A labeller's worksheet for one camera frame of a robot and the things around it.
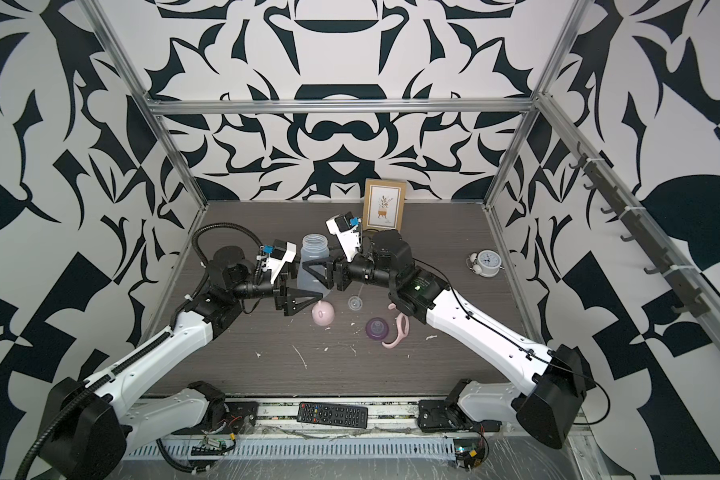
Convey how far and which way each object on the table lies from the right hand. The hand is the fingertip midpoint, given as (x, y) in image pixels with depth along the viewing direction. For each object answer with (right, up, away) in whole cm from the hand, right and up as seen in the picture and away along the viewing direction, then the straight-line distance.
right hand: (311, 256), depth 64 cm
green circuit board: (+36, -46, +7) cm, 59 cm away
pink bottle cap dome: (0, -18, +23) cm, 29 cm away
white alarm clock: (+52, -4, +34) cm, 62 cm away
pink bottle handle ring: (+22, -23, +20) cm, 38 cm away
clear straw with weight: (+9, -16, +27) cm, 33 cm away
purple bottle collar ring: (+15, -22, +22) cm, 35 cm away
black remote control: (+4, -39, +10) cm, 41 cm away
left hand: (+1, -4, +5) cm, 7 cm away
